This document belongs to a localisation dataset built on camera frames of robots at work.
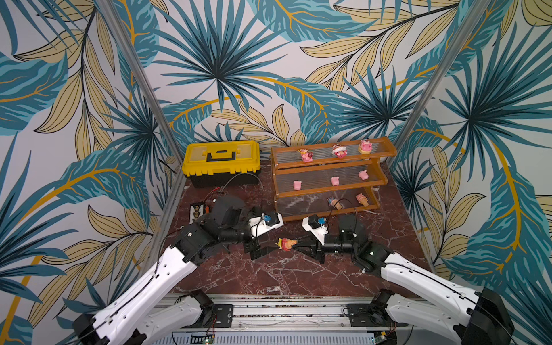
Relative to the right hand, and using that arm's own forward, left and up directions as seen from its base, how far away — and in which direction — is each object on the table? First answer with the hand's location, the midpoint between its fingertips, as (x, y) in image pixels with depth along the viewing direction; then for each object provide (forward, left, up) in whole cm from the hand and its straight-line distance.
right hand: (294, 242), depth 70 cm
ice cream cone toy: (-1, +3, +1) cm, 3 cm away
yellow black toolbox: (+40, +29, -3) cm, 50 cm away
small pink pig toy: (+31, -32, -3) cm, 45 cm away
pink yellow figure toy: (+28, -6, +13) cm, 31 cm away
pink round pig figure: (+33, -30, +11) cm, 46 cm away
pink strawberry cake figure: (+30, -19, +12) cm, 37 cm away
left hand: (0, +8, +6) cm, 10 cm away
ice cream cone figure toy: (+26, -22, -16) cm, 38 cm away
